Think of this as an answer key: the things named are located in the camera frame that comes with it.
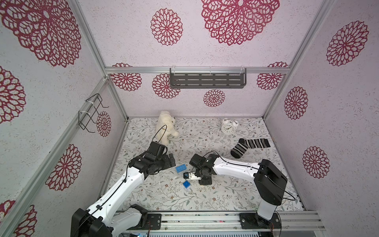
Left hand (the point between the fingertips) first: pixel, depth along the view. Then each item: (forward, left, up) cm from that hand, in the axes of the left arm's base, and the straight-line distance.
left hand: (167, 163), depth 80 cm
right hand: (-3, -19, -10) cm, 21 cm away
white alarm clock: (+31, -40, -6) cm, 51 cm away
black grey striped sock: (+21, -51, -13) cm, 56 cm away
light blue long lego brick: (+3, -6, -13) cm, 15 cm away
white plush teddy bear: (+25, +4, +1) cm, 25 cm away
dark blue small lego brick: (-7, -10, -12) cm, 17 cm away
